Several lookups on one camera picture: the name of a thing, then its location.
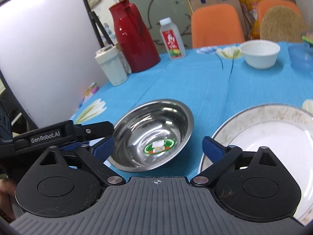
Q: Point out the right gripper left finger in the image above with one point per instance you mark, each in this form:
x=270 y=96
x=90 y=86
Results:
x=93 y=158

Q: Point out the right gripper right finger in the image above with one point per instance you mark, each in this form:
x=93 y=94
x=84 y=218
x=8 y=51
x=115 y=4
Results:
x=222 y=157

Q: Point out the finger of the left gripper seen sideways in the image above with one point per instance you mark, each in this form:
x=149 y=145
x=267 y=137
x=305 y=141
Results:
x=93 y=131

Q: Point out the stainless steel bowl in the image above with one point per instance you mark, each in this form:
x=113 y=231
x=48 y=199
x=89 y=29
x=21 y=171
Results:
x=151 y=135

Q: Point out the white plate with blue rim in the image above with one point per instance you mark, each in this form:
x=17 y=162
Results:
x=273 y=177

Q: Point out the white ceramic bowl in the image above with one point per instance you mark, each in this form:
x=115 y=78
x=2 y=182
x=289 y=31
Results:
x=260 y=54

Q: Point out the blue plastic bowl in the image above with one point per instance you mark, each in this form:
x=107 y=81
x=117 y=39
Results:
x=301 y=59

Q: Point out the blue flowered tablecloth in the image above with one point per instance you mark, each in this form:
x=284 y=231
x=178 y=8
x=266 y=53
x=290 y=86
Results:
x=213 y=88

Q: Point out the white plastic cup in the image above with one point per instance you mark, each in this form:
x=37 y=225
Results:
x=114 y=64

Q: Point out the white softbox light panel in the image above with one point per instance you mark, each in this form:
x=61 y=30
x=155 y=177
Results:
x=48 y=57

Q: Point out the red thermos jug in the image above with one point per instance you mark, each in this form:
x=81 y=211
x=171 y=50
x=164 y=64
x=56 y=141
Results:
x=134 y=37

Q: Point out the drink bottle with red label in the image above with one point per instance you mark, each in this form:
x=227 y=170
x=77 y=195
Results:
x=172 y=39

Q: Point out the left orange chair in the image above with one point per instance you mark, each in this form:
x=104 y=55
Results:
x=216 y=25

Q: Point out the orange chair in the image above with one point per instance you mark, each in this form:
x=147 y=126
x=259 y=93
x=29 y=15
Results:
x=216 y=25
x=264 y=5

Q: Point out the woven straw mat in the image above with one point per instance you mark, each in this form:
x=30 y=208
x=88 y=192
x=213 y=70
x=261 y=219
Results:
x=282 y=24

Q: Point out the right orange chair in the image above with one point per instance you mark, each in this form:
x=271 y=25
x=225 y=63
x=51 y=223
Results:
x=264 y=5

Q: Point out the brown paper shopping bag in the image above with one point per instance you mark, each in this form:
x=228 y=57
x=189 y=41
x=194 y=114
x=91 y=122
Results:
x=196 y=4

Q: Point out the yellow snack bag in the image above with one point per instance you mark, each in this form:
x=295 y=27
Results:
x=249 y=9

